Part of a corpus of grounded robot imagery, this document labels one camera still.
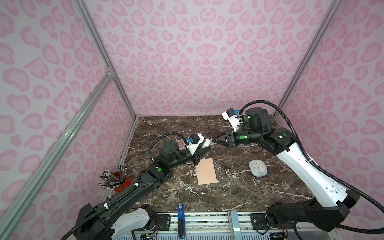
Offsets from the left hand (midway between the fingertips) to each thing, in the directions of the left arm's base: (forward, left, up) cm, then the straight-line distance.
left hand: (209, 142), depth 66 cm
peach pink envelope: (0, 0, -32) cm, 32 cm away
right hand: (-2, -2, +6) cm, 6 cm away
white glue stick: (-2, +1, +2) cm, 3 cm away
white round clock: (0, -30, -28) cm, 41 cm away
